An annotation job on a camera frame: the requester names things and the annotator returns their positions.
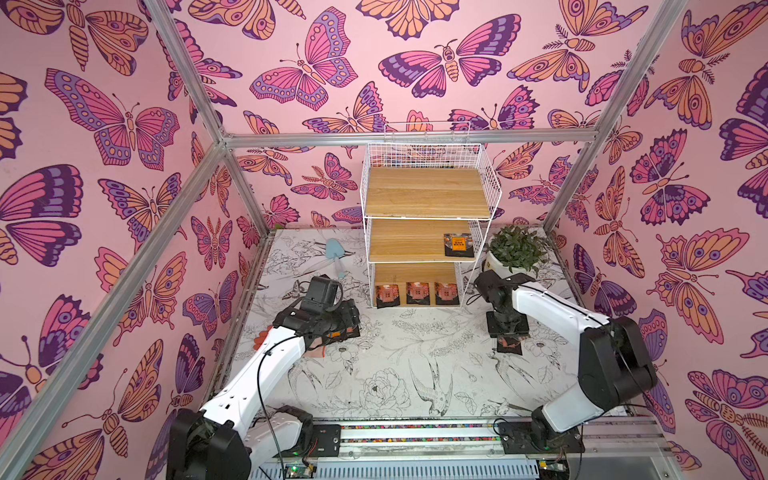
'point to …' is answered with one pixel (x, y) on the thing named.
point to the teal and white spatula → (334, 250)
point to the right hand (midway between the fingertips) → (501, 334)
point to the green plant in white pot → (515, 250)
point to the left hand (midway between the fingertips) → (352, 312)
